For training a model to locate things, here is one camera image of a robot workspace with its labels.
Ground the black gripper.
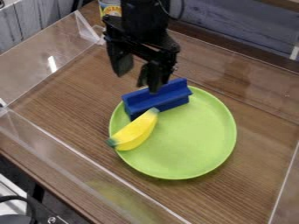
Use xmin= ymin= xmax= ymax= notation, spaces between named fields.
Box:
xmin=103 ymin=14 xmax=180 ymax=94

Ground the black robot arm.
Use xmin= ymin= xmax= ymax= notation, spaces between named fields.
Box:
xmin=103 ymin=0 xmax=180 ymax=93

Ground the yellow toy banana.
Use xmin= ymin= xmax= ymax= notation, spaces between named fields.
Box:
xmin=107 ymin=108 xmax=160 ymax=151

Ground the clear acrylic enclosure wall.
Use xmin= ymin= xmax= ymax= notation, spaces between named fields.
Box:
xmin=0 ymin=10 xmax=299 ymax=224

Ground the blue plastic block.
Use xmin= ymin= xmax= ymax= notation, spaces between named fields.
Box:
xmin=122 ymin=78 xmax=192 ymax=121

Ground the green round plate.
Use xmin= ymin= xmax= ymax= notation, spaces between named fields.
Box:
xmin=116 ymin=87 xmax=238 ymax=180

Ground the black cable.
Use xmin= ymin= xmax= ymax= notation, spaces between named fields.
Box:
xmin=0 ymin=195 xmax=40 ymax=224

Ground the yellow labelled tin can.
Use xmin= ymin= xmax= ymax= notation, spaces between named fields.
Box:
xmin=98 ymin=0 xmax=122 ymax=17

